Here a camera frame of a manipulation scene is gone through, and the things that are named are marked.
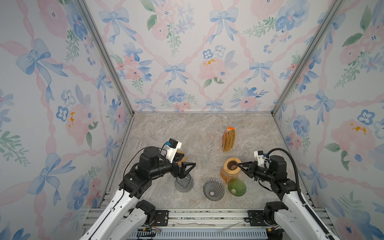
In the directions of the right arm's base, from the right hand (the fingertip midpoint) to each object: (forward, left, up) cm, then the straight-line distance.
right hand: (238, 164), depth 78 cm
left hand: (-4, +25, +13) cm, 29 cm away
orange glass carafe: (-4, +5, -7) cm, 9 cm away
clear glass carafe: (-9, +28, -4) cm, 30 cm away
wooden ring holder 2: (-3, +3, -2) cm, 5 cm away
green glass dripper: (-9, +1, -8) cm, 12 cm away
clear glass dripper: (-10, +12, -10) cm, 19 cm away
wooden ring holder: (+8, +30, -10) cm, 33 cm away
